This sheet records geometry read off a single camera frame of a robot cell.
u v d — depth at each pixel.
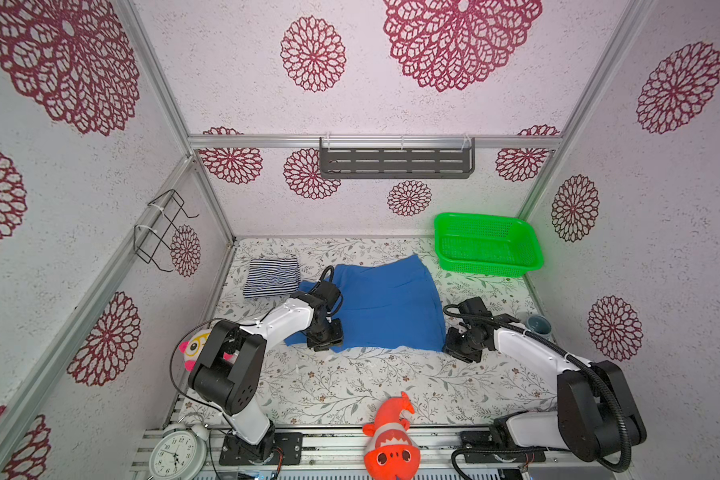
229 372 0.46
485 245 1.18
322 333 0.76
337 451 0.75
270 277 1.06
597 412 0.42
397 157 0.95
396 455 0.66
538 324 0.90
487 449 0.74
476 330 0.66
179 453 0.70
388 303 1.06
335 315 0.80
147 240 0.73
